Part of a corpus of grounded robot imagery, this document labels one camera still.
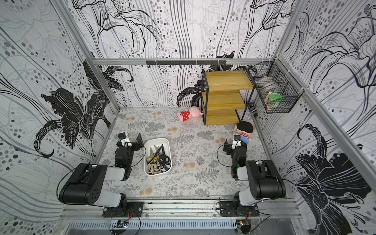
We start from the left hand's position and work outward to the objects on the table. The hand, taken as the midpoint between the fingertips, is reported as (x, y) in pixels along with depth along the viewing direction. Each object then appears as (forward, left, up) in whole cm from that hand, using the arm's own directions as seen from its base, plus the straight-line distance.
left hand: (135, 136), depth 90 cm
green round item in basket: (+11, -80, +24) cm, 84 cm away
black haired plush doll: (+10, -71, -2) cm, 71 cm away
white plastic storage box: (0, -8, -7) cm, 11 cm away
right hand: (+2, -64, -1) cm, 64 cm away
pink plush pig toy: (+25, -36, -2) cm, 44 cm away
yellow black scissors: (-13, -12, -5) cm, 18 cm away
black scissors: (-12, -19, -7) cm, 24 cm away
